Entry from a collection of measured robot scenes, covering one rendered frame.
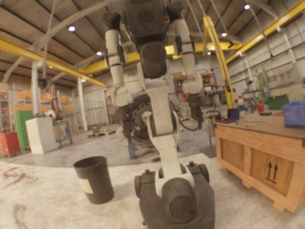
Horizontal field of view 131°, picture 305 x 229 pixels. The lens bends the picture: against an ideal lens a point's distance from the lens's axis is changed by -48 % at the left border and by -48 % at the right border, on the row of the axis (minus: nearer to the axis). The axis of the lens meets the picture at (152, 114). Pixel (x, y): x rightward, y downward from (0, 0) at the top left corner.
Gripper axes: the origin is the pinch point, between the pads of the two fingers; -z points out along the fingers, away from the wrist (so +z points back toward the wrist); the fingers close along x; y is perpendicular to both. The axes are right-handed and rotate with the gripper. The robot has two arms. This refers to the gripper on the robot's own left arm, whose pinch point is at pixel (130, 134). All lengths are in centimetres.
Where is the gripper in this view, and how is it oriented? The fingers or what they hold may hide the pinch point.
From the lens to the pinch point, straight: 86.6
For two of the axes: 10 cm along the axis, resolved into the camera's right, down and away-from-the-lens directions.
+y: -9.8, 1.7, 0.2
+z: -1.7, -9.6, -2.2
